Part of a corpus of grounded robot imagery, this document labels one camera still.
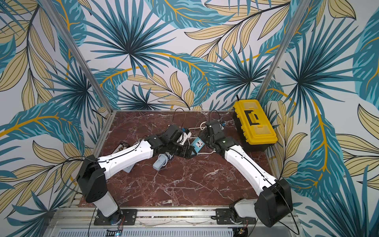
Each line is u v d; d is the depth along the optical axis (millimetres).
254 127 900
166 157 879
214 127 595
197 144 776
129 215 742
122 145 977
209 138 606
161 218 735
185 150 692
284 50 835
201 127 837
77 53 842
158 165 855
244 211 626
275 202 400
